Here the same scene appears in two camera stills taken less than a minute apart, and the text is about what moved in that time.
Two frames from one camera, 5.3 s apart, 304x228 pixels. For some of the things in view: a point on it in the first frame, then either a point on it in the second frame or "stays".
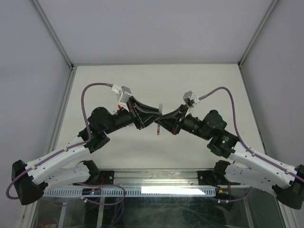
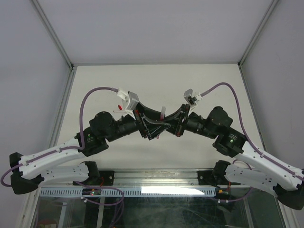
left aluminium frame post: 71,68 stays
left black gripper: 140,113 -> 151,129
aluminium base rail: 152,178 stays
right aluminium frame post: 256,34 stays
